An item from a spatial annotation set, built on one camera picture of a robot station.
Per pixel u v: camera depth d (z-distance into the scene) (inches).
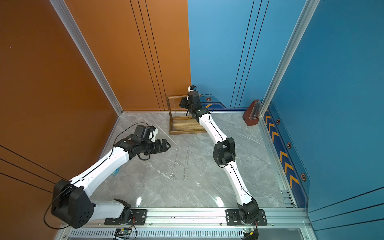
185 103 34.6
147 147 27.0
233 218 28.5
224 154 26.1
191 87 34.3
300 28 29.7
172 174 34.3
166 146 29.8
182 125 44.1
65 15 28.1
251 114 41.8
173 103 39.5
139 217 29.1
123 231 28.4
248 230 28.5
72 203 15.6
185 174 34.4
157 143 28.6
